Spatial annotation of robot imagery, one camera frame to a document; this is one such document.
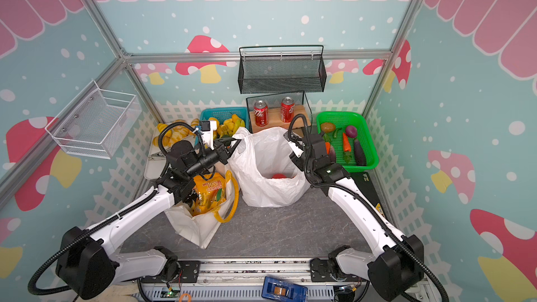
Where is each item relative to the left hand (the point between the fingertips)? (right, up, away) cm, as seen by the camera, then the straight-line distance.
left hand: (241, 143), depth 71 cm
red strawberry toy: (+13, -15, +23) cm, 30 cm away
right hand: (+22, -1, +7) cm, 23 cm away
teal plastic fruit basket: (-14, +14, +45) cm, 49 cm away
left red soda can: (+5, +14, +18) cm, 24 cm away
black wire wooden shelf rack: (+11, +17, +34) cm, 40 cm away
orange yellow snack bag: (-13, -19, +9) cm, 25 cm away
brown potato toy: (+41, +9, +44) cm, 61 cm away
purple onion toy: (+53, +7, +40) cm, 66 cm away
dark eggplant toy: (+54, -6, +31) cm, 62 cm away
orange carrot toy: (+48, 0, +34) cm, 59 cm away
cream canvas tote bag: (-15, -31, +3) cm, 34 cm away
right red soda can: (+17, +16, +20) cm, 31 cm away
